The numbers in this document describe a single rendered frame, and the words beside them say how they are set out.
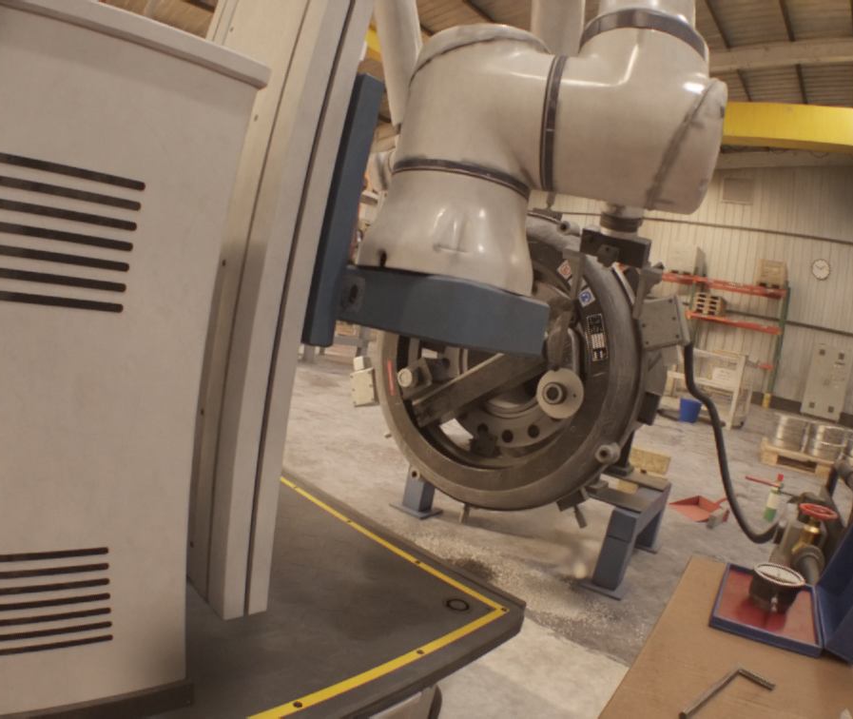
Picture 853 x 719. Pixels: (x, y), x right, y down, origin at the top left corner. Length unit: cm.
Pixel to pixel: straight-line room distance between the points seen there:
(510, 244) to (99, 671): 52
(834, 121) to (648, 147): 1244
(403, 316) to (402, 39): 72
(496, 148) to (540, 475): 87
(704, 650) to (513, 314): 35
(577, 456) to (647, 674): 86
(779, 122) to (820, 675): 1268
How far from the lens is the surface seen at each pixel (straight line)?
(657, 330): 120
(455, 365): 151
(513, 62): 57
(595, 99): 54
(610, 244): 104
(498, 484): 132
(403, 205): 53
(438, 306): 48
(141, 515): 40
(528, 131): 54
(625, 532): 159
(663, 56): 58
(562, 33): 90
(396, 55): 111
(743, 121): 1309
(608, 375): 119
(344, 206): 57
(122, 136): 36
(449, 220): 51
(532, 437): 141
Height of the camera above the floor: 69
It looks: 5 degrees down
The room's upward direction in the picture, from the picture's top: 11 degrees clockwise
